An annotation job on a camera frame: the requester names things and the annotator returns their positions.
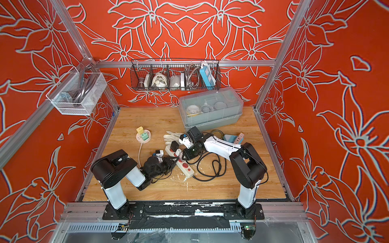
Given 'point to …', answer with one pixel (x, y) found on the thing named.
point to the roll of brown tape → (219, 130)
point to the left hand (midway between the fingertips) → (179, 161)
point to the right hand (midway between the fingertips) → (181, 157)
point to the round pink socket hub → (140, 139)
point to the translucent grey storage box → (211, 109)
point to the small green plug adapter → (145, 136)
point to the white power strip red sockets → (182, 164)
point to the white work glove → (170, 137)
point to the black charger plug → (174, 146)
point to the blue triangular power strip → (234, 139)
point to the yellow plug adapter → (140, 130)
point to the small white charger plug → (178, 152)
